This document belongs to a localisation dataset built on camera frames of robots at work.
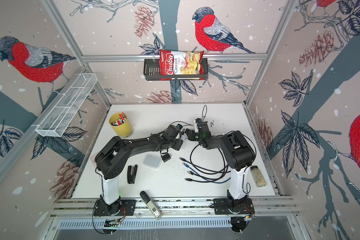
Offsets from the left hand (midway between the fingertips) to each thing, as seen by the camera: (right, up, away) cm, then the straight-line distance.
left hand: (178, 141), depth 94 cm
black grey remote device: (-11, -29, -25) cm, 39 cm away
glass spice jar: (+45, -17, -15) cm, 50 cm away
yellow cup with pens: (-39, +13, +3) cm, 41 cm away
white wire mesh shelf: (-60, +15, -22) cm, 65 cm away
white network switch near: (-15, -11, -6) cm, 20 cm away
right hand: (+7, +3, +7) cm, 10 cm away
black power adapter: (-7, -9, -4) cm, 12 cm away
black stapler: (-26, -16, -13) cm, 33 cm away
